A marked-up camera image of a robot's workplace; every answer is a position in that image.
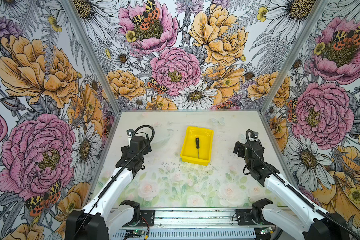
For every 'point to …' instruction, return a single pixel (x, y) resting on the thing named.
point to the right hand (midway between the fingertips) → (245, 147)
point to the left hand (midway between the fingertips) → (137, 148)
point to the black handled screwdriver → (197, 146)
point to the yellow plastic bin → (189, 152)
